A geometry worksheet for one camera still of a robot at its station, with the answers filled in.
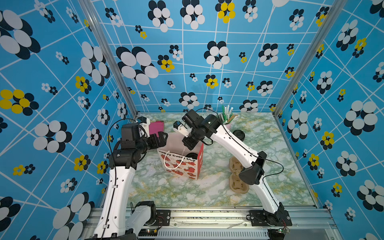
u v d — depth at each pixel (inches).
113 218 14.9
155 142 24.1
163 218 28.8
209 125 21.3
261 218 28.6
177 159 28.2
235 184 32.5
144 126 24.6
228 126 37.3
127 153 18.4
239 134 40.3
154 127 41.9
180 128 27.3
